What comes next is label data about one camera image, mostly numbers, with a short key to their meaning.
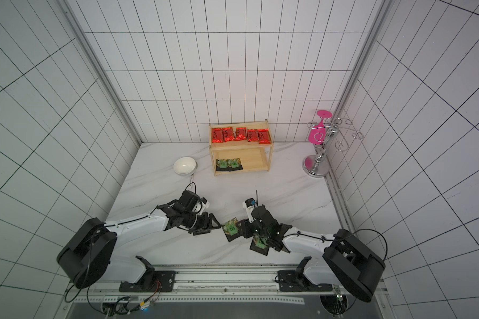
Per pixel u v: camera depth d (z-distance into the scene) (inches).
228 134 36.3
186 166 41.0
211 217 30.3
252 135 36.3
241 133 36.4
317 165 42.0
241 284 28.7
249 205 30.0
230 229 33.6
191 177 40.7
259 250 32.0
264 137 36.3
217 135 36.3
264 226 25.7
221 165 41.9
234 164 42.0
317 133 33.5
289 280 26.8
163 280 28.6
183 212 26.8
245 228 28.7
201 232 30.5
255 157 43.6
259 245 32.0
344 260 16.6
